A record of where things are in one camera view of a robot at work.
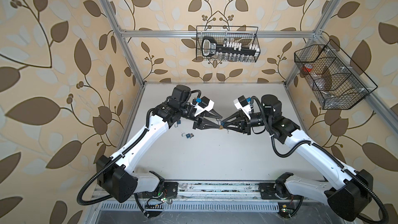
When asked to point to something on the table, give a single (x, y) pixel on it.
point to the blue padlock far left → (178, 122)
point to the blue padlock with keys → (187, 135)
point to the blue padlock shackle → (221, 124)
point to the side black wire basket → (338, 82)
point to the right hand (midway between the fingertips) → (224, 125)
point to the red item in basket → (307, 67)
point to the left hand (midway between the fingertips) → (220, 121)
